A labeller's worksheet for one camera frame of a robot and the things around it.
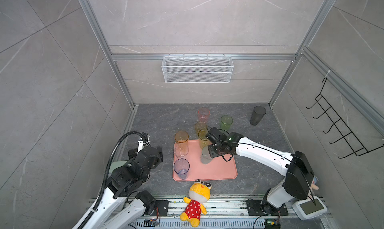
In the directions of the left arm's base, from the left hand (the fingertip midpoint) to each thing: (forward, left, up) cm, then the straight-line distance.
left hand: (149, 145), depth 69 cm
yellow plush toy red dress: (-18, -23, -17) cm, 34 cm away
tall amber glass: (+14, -14, -15) cm, 24 cm away
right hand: (+4, -32, -14) cm, 35 cm away
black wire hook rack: (-10, -86, +10) cm, 87 cm away
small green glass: (+29, -45, -21) cm, 58 cm away
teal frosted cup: (-3, -27, -10) cm, 29 cm away
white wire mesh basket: (+55, -26, +5) cm, 61 cm away
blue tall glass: (-5, -15, -15) cm, 22 cm away
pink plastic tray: (-3, -36, -26) cm, 45 cm away
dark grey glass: (+29, -66, -13) cm, 73 cm away
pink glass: (+37, -30, -21) cm, 52 cm away
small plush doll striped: (-16, -83, -19) cm, 87 cm away
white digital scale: (-26, -74, -20) cm, 81 cm away
